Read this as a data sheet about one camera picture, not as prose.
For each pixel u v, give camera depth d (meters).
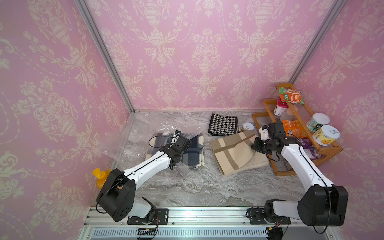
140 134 1.07
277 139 0.60
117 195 0.42
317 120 0.69
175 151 0.65
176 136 0.77
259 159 0.88
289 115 0.88
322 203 0.40
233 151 0.91
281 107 0.90
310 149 0.79
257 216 0.74
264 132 0.78
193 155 0.90
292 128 0.86
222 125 1.07
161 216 0.75
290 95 0.84
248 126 1.03
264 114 1.15
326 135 0.64
